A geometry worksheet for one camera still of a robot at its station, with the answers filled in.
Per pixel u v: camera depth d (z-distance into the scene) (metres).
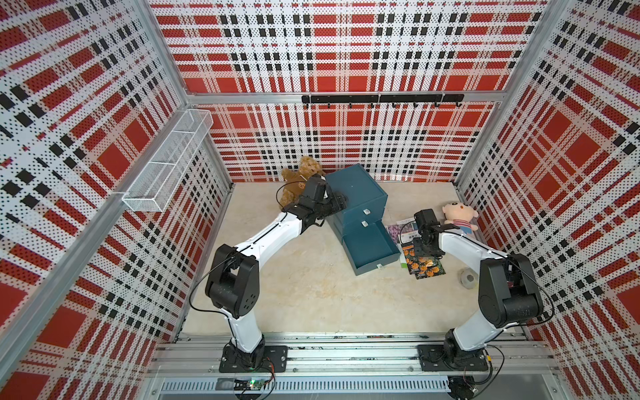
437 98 0.88
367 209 0.87
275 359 0.73
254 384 0.69
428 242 0.70
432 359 0.72
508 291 0.46
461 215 1.01
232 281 0.47
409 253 0.95
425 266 0.91
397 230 1.04
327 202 0.76
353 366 0.73
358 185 0.91
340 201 0.80
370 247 0.94
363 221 0.93
